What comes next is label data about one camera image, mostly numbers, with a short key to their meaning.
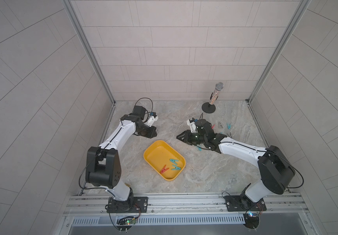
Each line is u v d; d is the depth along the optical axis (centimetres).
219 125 102
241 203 65
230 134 97
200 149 71
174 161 85
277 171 43
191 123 77
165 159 85
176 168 82
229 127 100
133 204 69
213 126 102
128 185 77
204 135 65
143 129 72
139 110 70
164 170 81
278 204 72
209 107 111
